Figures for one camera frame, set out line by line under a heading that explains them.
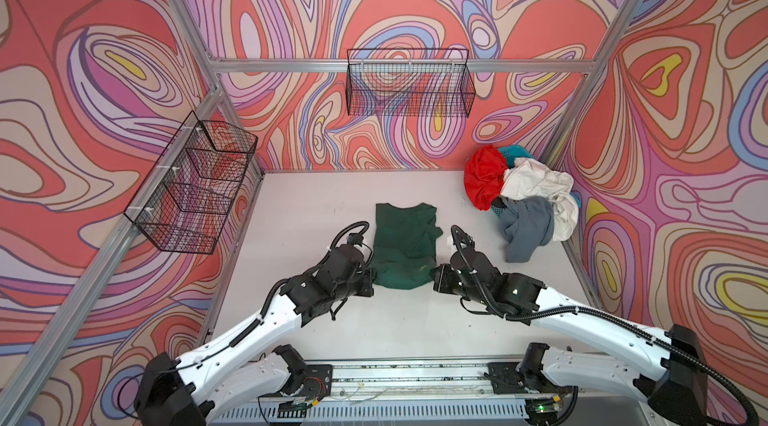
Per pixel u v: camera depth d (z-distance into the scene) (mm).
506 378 733
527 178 986
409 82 959
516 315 516
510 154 1151
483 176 1015
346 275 593
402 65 882
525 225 894
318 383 720
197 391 393
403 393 725
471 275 541
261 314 479
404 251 916
